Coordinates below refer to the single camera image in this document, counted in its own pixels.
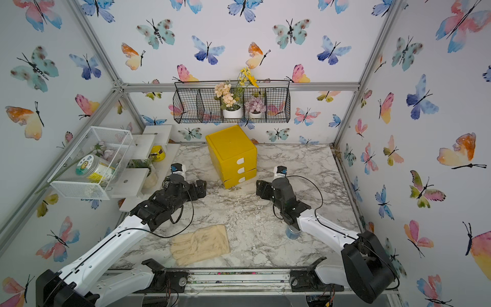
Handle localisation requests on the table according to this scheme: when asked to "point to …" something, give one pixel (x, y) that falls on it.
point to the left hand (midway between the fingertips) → (198, 183)
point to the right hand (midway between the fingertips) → (265, 181)
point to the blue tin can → (291, 235)
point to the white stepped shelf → (135, 186)
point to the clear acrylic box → (110, 144)
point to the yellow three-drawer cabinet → (233, 155)
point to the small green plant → (139, 163)
